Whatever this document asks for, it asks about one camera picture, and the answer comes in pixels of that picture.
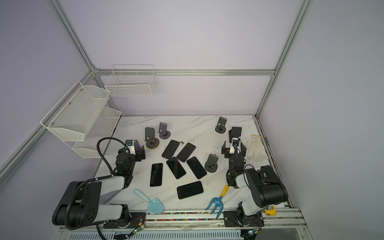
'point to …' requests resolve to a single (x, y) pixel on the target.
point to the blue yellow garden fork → (218, 202)
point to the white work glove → (256, 149)
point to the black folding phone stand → (235, 132)
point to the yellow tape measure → (272, 212)
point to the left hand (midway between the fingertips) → (134, 147)
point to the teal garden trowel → (155, 205)
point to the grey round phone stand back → (163, 133)
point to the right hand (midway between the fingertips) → (233, 141)
